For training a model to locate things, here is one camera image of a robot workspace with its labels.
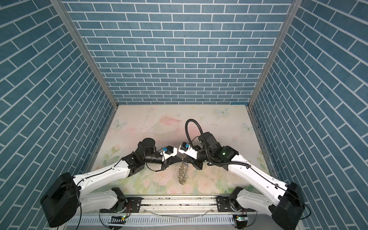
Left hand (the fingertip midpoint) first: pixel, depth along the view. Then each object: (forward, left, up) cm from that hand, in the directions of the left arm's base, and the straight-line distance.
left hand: (181, 160), depth 72 cm
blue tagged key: (-2, -3, -1) cm, 3 cm away
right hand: (+2, -2, +1) cm, 3 cm away
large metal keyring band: (-6, 0, -6) cm, 9 cm away
